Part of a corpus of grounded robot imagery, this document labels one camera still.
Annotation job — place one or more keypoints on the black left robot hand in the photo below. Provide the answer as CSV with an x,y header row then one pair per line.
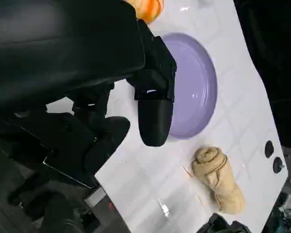
x,y
63,48

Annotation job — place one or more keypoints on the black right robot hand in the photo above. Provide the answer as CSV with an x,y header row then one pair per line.
x,y
220,224

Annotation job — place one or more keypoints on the beige towel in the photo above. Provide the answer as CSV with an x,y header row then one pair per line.
x,y
217,177

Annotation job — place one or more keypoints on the black table grommet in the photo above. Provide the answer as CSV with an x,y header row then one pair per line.
x,y
269,148
278,165

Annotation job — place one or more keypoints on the orange and white bread roll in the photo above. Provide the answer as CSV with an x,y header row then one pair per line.
x,y
148,9

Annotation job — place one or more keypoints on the lilac plate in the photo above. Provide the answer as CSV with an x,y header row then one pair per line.
x,y
196,89

